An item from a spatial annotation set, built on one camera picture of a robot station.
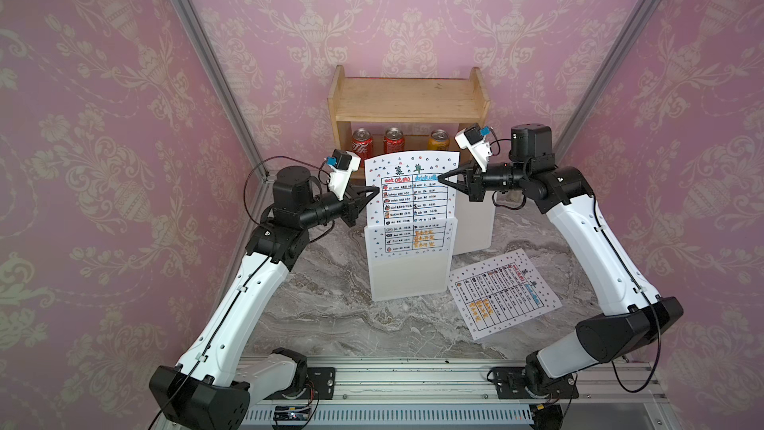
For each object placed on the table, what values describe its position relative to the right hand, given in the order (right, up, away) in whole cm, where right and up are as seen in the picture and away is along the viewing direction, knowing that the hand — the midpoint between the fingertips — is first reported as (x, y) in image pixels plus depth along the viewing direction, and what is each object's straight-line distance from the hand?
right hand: (443, 177), depth 66 cm
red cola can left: (-20, +11, +19) cm, 30 cm away
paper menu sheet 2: (+22, -33, +23) cm, 46 cm away
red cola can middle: (-11, +12, +19) cm, 25 cm away
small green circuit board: (-36, -57, +5) cm, 67 cm away
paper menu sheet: (-6, -8, +2) cm, 11 cm away
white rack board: (-6, -20, +10) cm, 23 cm away
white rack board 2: (+16, -12, +28) cm, 35 cm away
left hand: (-15, -3, -1) cm, 15 cm away
